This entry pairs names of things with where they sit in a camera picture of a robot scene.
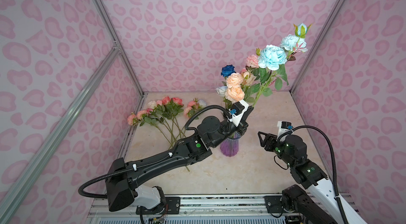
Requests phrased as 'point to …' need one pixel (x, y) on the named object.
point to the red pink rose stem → (169, 108)
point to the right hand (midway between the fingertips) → (262, 133)
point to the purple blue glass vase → (230, 146)
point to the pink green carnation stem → (139, 118)
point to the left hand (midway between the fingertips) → (253, 104)
